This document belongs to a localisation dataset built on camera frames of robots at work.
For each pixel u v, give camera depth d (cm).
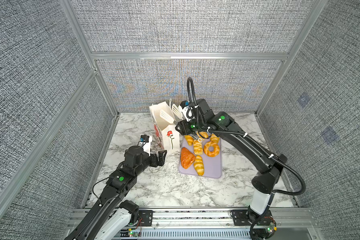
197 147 95
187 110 64
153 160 65
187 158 91
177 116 78
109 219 57
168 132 82
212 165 90
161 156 66
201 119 54
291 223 74
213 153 95
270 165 44
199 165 88
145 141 63
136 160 54
